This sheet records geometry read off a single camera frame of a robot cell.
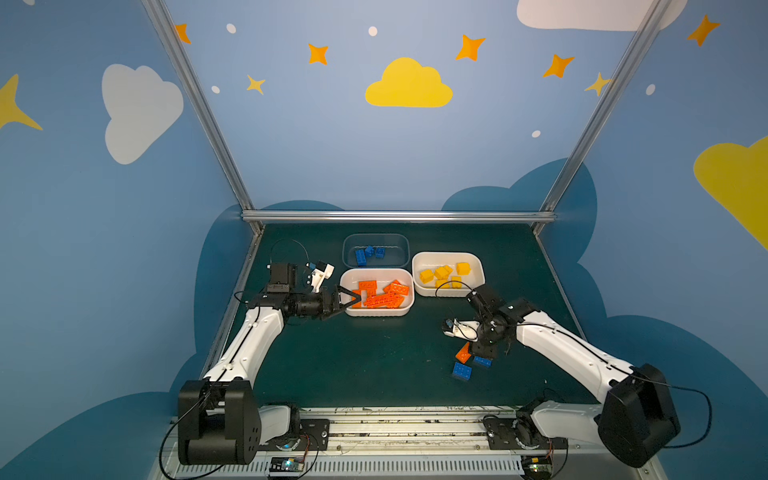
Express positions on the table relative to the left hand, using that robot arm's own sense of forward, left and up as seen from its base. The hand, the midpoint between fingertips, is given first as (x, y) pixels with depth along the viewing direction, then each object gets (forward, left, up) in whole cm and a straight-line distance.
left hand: (351, 302), depth 79 cm
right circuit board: (-34, -47, -19) cm, 61 cm away
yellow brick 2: (+23, -30, -17) cm, 41 cm away
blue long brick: (+29, 0, -16) cm, 33 cm away
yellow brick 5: (+25, -38, -16) cm, 48 cm away
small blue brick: (+31, -7, -16) cm, 36 cm away
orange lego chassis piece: (+9, -10, -14) cm, 19 cm away
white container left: (+15, -6, -17) cm, 23 cm away
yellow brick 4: (-2, -26, +12) cm, 28 cm away
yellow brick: (+20, -24, -16) cm, 35 cm away
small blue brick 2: (+32, -3, -15) cm, 35 cm away
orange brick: (+14, +1, -17) cm, 22 cm away
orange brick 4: (-7, -33, -17) cm, 38 cm away
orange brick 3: (+15, -13, -16) cm, 26 cm away
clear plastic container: (+34, -13, -17) cm, 41 cm away
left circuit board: (-35, +14, -18) cm, 42 cm away
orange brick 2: (+18, -3, -18) cm, 26 cm away
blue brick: (-9, -38, -16) cm, 43 cm away
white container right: (+27, -26, -14) cm, 40 cm away
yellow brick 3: (-1, -22, +12) cm, 25 cm away
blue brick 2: (-12, -32, -16) cm, 38 cm away
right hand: (-4, -37, -10) cm, 38 cm away
